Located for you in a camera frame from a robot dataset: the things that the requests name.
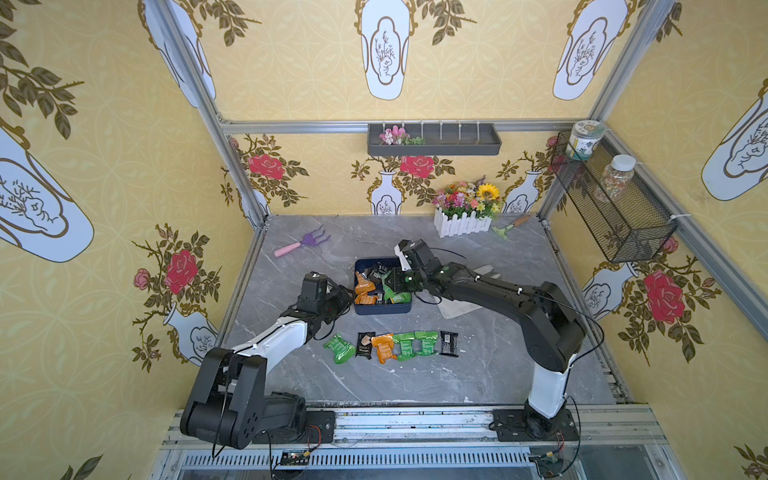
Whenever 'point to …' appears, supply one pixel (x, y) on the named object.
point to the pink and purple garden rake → (308, 239)
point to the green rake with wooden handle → (504, 230)
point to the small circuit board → (294, 457)
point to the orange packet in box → (362, 291)
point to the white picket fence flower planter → (456, 227)
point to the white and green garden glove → (451, 308)
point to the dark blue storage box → (378, 309)
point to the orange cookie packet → (384, 345)
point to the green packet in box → (396, 297)
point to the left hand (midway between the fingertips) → (343, 294)
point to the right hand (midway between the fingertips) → (393, 273)
